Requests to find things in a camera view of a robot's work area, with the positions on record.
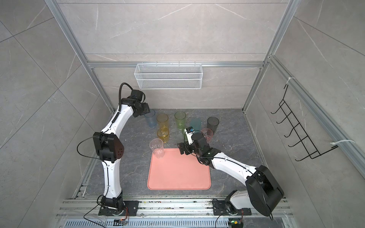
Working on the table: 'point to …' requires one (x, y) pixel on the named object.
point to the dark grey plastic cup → (212, 123)
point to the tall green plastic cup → (180, 118)
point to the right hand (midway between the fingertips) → (184, 140)
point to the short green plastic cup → (186, 138)
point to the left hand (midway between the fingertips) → (144, 107)
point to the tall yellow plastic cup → (163, 120)
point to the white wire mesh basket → (168, 76)
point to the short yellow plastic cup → (163, 133)
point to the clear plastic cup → (157, 146)
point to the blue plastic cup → (151, 118)
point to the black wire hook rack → (312, 152)
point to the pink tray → (177, 171)
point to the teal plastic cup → (196, 123)
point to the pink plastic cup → (208, 134)
